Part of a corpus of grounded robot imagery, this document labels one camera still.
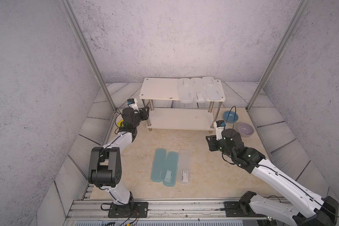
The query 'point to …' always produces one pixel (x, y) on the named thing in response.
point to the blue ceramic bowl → (231, 118)
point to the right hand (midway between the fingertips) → (208, 136)
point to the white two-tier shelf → (165, 111)
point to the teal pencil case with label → (171, 171)
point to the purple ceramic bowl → (245, 129)
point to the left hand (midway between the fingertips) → (149, 107)
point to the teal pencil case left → (158, 165)
